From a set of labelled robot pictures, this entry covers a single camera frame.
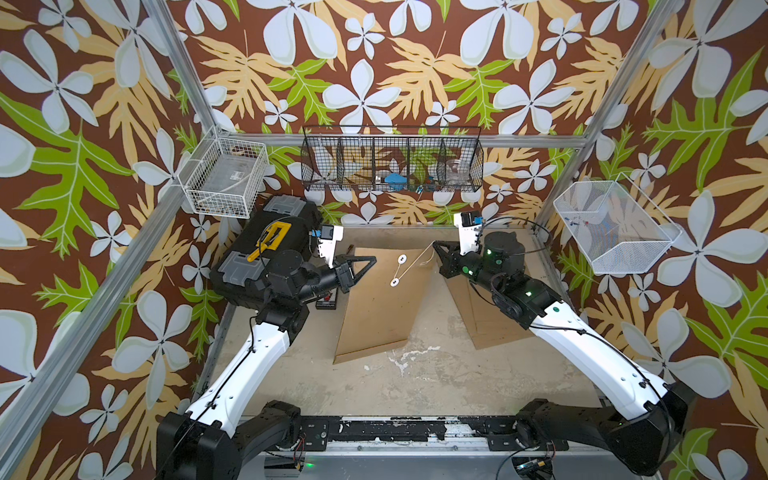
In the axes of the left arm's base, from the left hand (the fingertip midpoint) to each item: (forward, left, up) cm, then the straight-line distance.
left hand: (375, 259), depth 66 cm
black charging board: (+7, +15, -33) cm, 37 cm away
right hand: (+6, -14, -1) cm, 15 cm away
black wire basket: (+47, -5, -5) cm, 48 cm away
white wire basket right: (+17, -67, -7) cm, 69 cm away
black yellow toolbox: (+30, +32, -19) cm, 48 cm away
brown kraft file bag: (-6, -1, -12) cm, 13 cm away
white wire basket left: (+30, +44, -1) cm, 54 cm away
